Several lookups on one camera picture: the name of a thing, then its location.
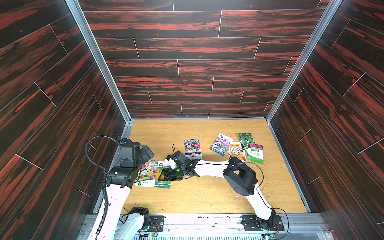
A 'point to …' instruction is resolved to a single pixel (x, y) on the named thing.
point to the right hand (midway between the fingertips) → (164, 177)
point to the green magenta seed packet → (255, 153)
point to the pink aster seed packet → (192, 148)
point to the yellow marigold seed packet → (162, 184)
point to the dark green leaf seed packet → (245, 138)
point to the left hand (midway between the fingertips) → (144, 151)
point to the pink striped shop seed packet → (235, 149)
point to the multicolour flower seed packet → (147, 174)
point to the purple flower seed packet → (221, 144)
